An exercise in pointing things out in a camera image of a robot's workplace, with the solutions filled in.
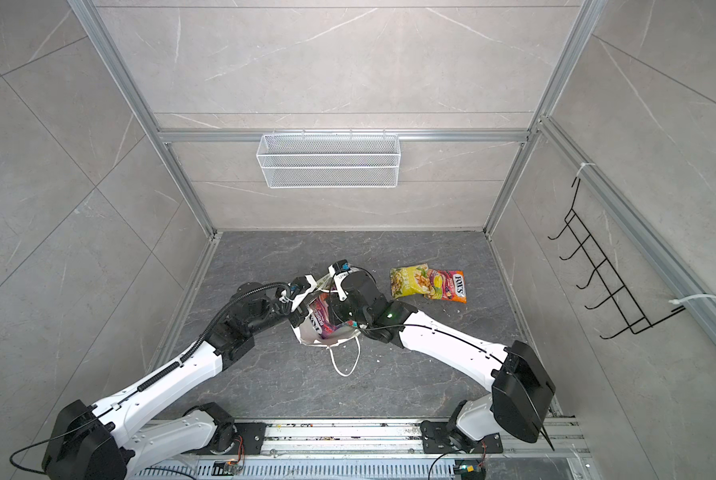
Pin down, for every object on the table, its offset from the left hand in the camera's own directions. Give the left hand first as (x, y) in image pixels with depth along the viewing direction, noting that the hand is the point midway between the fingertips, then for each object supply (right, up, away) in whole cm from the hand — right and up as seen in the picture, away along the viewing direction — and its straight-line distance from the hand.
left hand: (318, 283), depth 75 cm
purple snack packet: (-1, -11, +11) cm, 16 cm away
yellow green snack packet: (+28, -2, +26) cm, 38 cm away
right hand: (+2, -4, +3) cm, 5 cm away
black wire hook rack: (+67, -4, -14) cm, 68 cm away
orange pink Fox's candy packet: (+40, -3, +25) cm, 48 cm away
